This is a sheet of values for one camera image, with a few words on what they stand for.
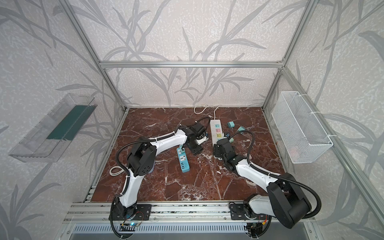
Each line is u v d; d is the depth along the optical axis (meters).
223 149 0.68
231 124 1.08
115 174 0.86
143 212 0.73
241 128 1.05
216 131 1.03
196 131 0.77
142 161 0.53
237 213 0.72
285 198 0.42
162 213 0.75
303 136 0.62
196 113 1.17
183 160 0.89
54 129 0.67
